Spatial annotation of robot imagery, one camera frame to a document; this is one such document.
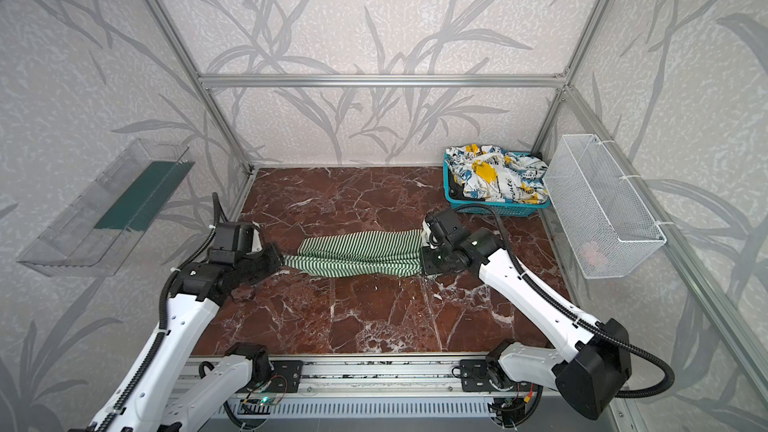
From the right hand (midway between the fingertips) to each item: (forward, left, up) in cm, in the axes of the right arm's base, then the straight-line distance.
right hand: (425, 252), depth 78 cm
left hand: (0, +35, +3) cm, 35 cm away
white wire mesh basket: (-2, -37, +18) cm, 41 cm away
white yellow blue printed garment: (+32, -25, -4) cm, 41 cm away
